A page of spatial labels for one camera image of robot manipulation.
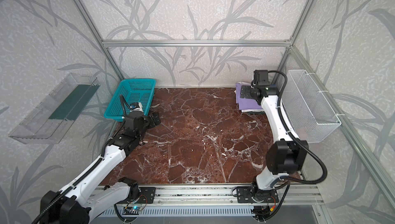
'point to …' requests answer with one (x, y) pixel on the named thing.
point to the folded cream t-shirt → (252, 110)
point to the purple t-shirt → (245, 103)
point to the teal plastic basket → (132, 90)
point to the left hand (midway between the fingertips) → (154, 110)
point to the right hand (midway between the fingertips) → (252, 87)
